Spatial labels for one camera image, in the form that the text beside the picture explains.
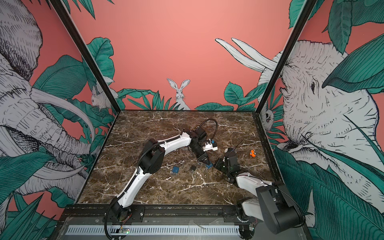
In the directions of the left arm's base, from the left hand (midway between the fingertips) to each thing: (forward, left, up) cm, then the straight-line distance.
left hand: (210, 161), depth 89 cm
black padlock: (-2, +10, -4) cm, 11 cm away
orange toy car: (+5, -29, -3) cm, 30 cm away
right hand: (+1, -2, 0) cm, 3 cm away
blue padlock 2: (-3, +21, -3) cm, 22 cm away
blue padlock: (-2, 0, -3) cm, 3 cm away
